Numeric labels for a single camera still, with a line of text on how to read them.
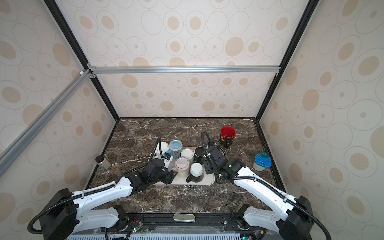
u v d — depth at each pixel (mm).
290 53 833
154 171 627
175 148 896
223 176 522
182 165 816
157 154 936
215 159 567
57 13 687
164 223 747
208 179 871
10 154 513
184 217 714
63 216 403
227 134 975
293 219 381
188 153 918
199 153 875
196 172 814
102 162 865
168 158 732
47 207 431
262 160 859
